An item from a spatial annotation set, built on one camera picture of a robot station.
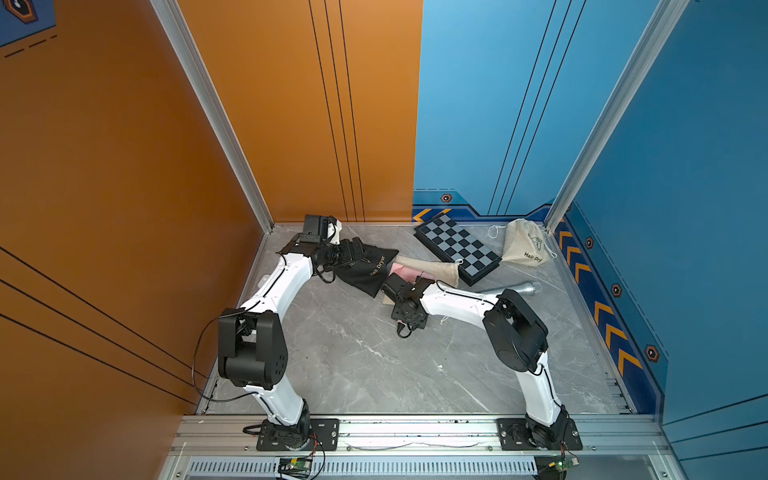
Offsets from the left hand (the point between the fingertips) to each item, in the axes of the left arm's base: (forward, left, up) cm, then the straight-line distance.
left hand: (358, 249), depth 90 cm
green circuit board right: (-51, -51, -17) cm, 74 cm away
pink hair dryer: (0, -16, -12) cm, 20 cm away
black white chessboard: (+8, -41, -14) cm, 44 cm away
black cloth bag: (0, -2, -13) cm, 13 cm away
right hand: (-14, -14, -18) cm, 26 cm away
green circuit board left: (-53, +11, -19) cm, 57 cm away
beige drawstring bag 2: (+3, -28, -16) cm, 33 cm away
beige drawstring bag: (+13, -58, -11) cm, 60 cm away
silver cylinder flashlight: (-4, -55, -14) cm, 57 cm away
